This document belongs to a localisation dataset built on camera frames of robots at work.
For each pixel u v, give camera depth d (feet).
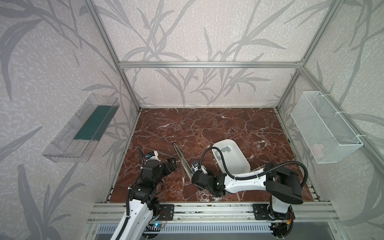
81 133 2.19
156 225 2.32
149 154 2.36
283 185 1.44
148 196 1.85
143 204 1.75
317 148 2.42
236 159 3.05
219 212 2.47
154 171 2.06
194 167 2.42
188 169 2.90
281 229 2.32
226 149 3.16
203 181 2.03
